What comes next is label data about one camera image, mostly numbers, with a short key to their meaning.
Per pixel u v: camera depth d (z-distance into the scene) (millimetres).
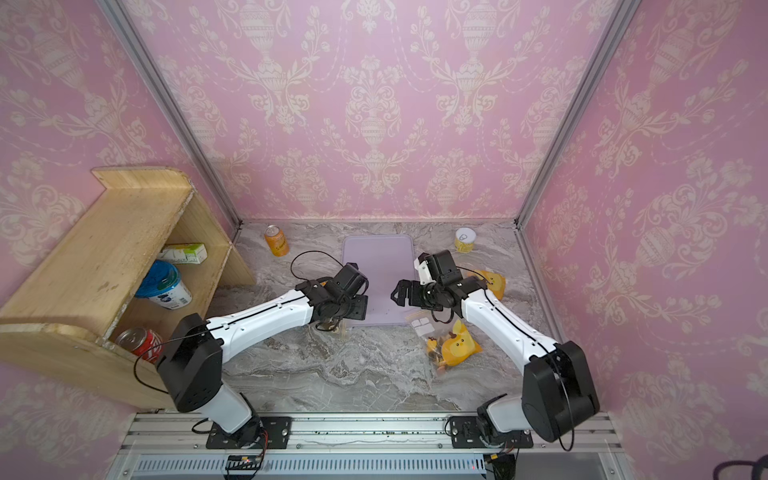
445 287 645
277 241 1056
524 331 473
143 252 575
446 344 840
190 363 436
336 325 744
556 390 418
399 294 757
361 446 742
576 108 855
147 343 571
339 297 638
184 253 783
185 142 944
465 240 1091
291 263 1093
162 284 661
